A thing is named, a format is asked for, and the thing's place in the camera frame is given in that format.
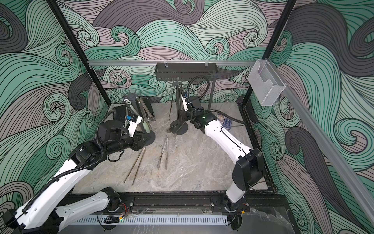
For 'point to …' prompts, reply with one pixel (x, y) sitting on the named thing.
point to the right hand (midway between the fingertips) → (183, 109)
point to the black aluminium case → (120, 113)
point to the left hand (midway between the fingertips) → (147, 133)
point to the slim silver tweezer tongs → (166, 163)
